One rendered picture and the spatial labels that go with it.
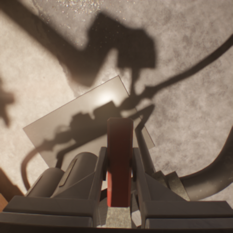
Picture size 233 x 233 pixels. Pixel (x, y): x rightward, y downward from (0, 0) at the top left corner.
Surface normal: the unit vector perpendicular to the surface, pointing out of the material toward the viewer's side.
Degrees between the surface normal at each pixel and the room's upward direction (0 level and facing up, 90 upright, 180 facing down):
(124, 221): 0
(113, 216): 0
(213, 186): 15
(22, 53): 0
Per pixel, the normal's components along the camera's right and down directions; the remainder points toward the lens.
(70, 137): -0.03, 0.25
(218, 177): -0.23, -0.49
